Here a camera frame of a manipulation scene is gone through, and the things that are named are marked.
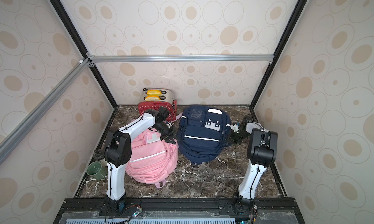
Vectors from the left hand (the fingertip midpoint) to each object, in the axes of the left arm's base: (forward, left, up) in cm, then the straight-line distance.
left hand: (181, 139), depth 86 cm
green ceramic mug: (-15, +50, -11) cm, 53 cm away
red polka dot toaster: (+28, +12, +5) cm, 31 cm away
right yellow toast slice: (+27, +21, +7) cm, 35 cm away
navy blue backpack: (+13, -14, -11) cm, 22 cm away
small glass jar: (-9, +46, -2) cm, 47 cm away
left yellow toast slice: (+33, +20, +8) cm, 39 cm away
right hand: (+6, -29, -11) cm, 32 cm away
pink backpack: (-10, +16, -7) cm, 21 cm away
